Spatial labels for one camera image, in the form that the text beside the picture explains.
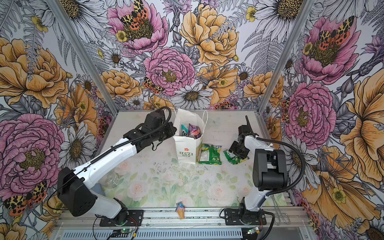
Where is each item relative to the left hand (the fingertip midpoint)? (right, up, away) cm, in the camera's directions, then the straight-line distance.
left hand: (176, 133), depth 80 cm
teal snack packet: (+3, 0, +18) cm, 18 cm away
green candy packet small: (+32, -16, +11) cm, 38 cm away
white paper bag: (+6, -9, +1) cm, 11 cm away
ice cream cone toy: (+3, -37, -5) cm, 37 cm away
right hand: (+33, -15, +13) cm, 39 cm away
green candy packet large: (+19, -14, +14) cm, 28 cm away
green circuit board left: (-23, -45, -8) cm, 52 cm away
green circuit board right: (+37, -46, -8) cm, 59 cm away
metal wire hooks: (+49, -42, -7) cm, 65 cm away
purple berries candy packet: (+9, 0, +9) cm, 13 cm away
